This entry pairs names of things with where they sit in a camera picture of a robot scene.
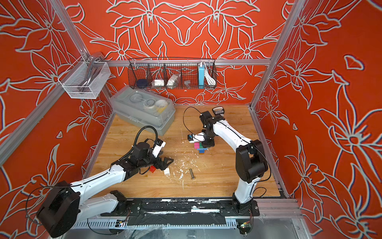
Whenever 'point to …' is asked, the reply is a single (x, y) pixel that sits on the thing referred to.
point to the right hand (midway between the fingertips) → (203, 140)
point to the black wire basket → (172, 74)
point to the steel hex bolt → (192, 175)
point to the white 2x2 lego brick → (166, 172)
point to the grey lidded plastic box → (144, 107)
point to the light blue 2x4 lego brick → (202, 149)
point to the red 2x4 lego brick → (152, 169)
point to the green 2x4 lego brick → (201, 146)
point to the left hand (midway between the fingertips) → (168, 155)
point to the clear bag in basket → (173, 81)
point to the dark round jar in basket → (142, 83)
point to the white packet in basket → (158, 82)
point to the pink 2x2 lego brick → (197, 145)
